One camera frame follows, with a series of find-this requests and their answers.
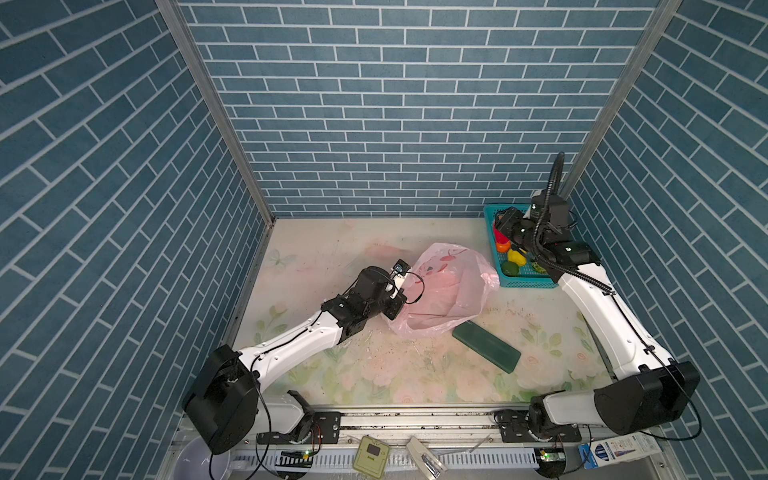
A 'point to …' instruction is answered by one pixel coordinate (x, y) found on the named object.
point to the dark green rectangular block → (487, 346)
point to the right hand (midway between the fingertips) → (498, 213)
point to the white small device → (424, 459)
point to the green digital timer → (371, 456)
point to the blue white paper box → (619, 448)
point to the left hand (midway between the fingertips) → (403, 290)
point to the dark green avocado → (510, 268)
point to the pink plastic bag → (447, 285)
